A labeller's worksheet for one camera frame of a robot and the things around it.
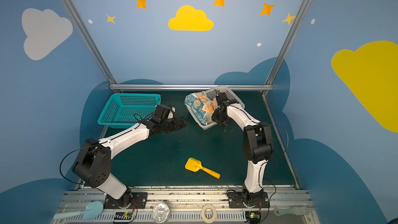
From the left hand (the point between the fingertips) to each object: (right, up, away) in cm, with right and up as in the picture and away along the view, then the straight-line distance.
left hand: (183, 123), depth 88 cm
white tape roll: (+12, -42, -19) cm, 48 cm away
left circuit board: (-28, -43, -15) cm, 53 cm away
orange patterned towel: (+16, +10, +13) cm, 23 cm away
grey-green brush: (+55, -40, -17) cm, 70 cm away
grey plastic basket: (+18, +19, +25) cm, 36 cm away
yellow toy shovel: (+6, -23, -3) cm, 24 cm away
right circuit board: (+35, -44, -15) cm, 58 cm away
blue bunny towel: (+7, +9, +16) cm, 20 cm away
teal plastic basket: (-45, +7, +23) cm, 51 cm away
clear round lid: (-7, -38, -21) cm, 44 cm away
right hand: (+20, +1, +7) cm, 21 cm away
